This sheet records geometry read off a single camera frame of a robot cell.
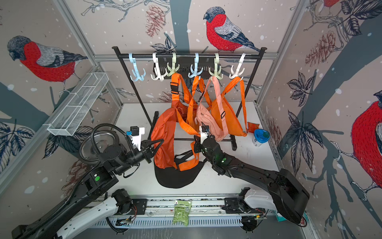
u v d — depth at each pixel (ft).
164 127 1.93
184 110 2.69
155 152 1.94
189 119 2.67
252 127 3.38
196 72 2.28
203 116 3.03
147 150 1.78
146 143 1.88
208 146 1.95
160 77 2.26
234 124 3.01
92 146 2.56
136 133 1.79
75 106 2.52
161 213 2.35
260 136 2.95
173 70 2.28
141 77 2.28
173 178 2.71
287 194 1.34
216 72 2.26
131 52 2.01
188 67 2.38
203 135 2.27
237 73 2.28
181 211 2.34
